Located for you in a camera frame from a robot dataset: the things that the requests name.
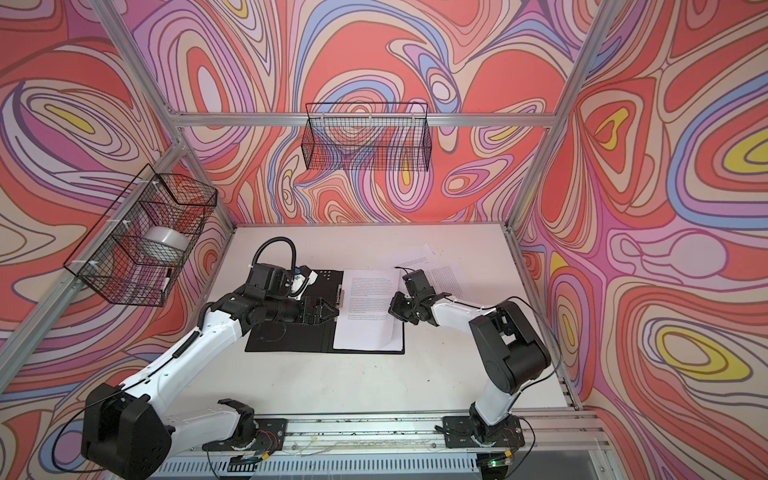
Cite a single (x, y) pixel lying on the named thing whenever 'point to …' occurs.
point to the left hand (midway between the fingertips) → (329, 311)
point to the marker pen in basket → (167, 278)
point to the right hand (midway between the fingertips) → (390, 315)
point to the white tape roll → (165, 245)
